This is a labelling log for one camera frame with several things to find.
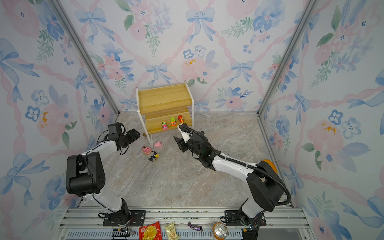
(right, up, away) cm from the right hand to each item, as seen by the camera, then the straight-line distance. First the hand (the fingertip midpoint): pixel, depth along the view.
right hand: (178, 133), depth 81 cm
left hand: (-29, -1, +15) cm, 33 cm away
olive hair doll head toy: (-26, -2, +24) cm, 35 cm away
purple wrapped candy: (+9, -45, -9) cm, 46 cm away
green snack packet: (-2, -45, -12) cm, 47 cm away
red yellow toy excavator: (0, +8, +12) cm, 14 cm away
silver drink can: (+19, -40, -19) cm, 48 cm away
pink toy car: (-9, +4, +7) cm, 12 cm away
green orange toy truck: (-4, +6, +9) cm, 12 cm away
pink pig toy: (-16, -8, +19) cm, 26 cm away
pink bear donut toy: (-22, -12, +14) cm, 28 cm away
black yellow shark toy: (-16, -15, +11) cm, 25 cm away
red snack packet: (-11, -46, -11) cm, 48 cm away
